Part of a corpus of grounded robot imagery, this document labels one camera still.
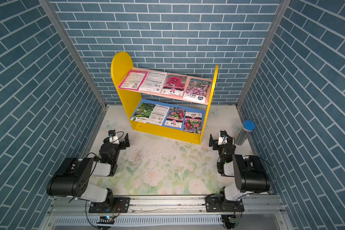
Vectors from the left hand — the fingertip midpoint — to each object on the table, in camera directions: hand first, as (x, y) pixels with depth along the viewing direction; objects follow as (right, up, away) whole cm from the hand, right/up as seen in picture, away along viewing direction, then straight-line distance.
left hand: (123, 134), depth 90 cm
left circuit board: (-1, -42, -18) cm, 46 cm away
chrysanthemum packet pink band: (+34, +11, +4) cm, 35 cm away
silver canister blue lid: (+76, +5, -6) cm, 77 cm away
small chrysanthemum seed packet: (+45, +7, +2) cm, 45 cm away
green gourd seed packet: (+11, +13, +6) cm, 18 cm away
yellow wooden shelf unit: (+31, +20, +12) cm, 39 cm away
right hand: (+62, -1, +1) cm, 62 cm away
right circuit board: (+63, -40, -20) cm, 77 cm away
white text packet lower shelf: (+21, +12, +6) cm, 25 cm away
